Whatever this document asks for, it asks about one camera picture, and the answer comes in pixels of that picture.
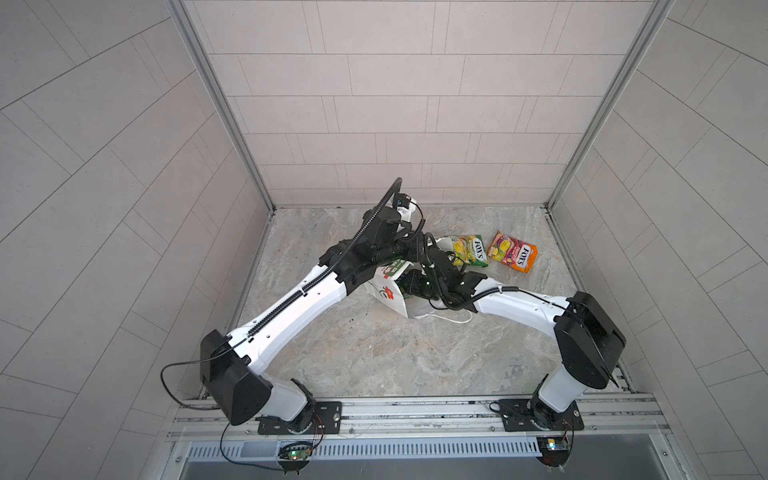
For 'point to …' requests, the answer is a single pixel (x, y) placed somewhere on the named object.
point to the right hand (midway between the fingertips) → (399, 286)
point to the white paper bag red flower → (383, 286)
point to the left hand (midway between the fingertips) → (436, 236)
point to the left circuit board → (295, 453)
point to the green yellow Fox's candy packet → (470, 249)
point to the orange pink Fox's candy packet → (512, 252)
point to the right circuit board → (554, 450)
